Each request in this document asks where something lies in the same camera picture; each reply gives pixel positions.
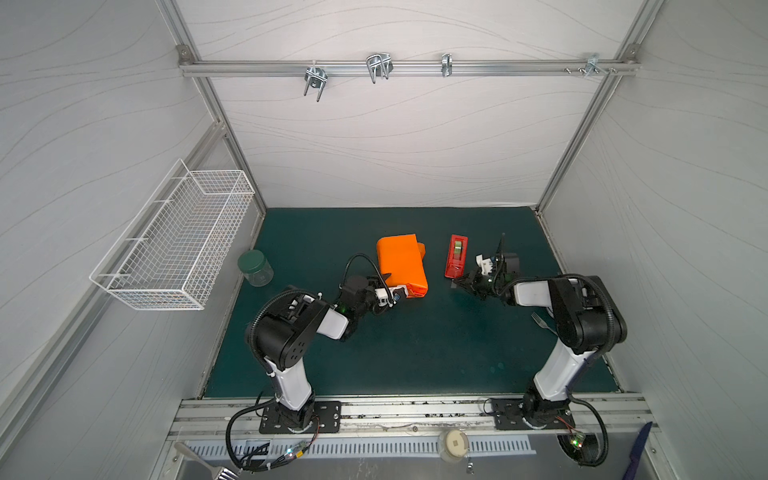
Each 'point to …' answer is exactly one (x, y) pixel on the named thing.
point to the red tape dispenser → (456, 256)
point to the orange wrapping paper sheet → (401, 257)
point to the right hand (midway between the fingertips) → (458, 274)
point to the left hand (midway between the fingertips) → (392, 275)
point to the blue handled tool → (637, 451)
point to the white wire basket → (170, 254)
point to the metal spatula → (220, 473)
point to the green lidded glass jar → (255, 267)
